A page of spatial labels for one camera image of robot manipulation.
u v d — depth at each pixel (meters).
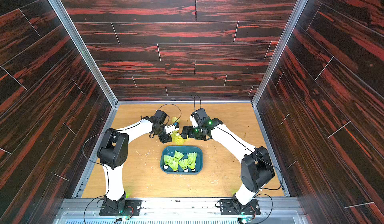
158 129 0.79
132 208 0.71
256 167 0.44
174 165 0.82
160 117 0.82
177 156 0.88
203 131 0.61
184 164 0.84
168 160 0.86
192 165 0.85
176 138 0.98
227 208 0.73
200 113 0.66
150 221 0.70
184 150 0.90
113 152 0.53
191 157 0.86
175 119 1.04
